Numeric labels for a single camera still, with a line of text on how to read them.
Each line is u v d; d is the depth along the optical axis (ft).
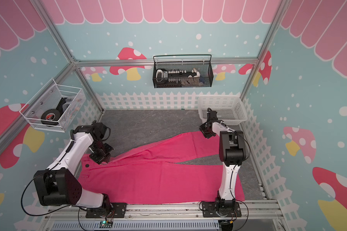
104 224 2.39
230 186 1.99
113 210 2.40
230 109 3.95
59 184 1.38
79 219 2.32
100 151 2.25
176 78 2.86
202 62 2.94
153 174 2.84
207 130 2.95
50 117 2.28
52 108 2.43
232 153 1.80
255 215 2.44
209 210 2.43
